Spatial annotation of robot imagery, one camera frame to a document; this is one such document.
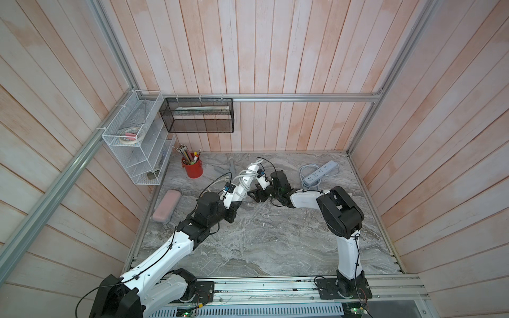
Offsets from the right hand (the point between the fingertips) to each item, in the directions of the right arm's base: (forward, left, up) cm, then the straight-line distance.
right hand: (252, 188), depth 99 cm
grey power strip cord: (+5, -35, -5) cm, 35 cm away
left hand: (-15, +6, +11) cm, 20 cm away
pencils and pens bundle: (+14, +34, +10) cm, 38 cm away
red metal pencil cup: (+11, +33, 0) cm, 35 cm away
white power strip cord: (-8, +1, +22) cm, 24 cm away
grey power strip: (+12, -37, -2) cm, 39 cm away
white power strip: (-11, +2, +20) cm, 23 cm away
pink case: (-10, +42, -2) cm, 43 cm away
